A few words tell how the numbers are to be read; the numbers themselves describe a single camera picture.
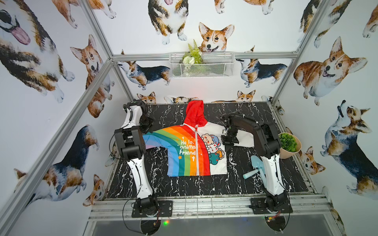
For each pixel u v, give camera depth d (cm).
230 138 86
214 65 92
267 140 59
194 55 82
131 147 59
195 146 96
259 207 73
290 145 84
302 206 75
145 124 84
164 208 74
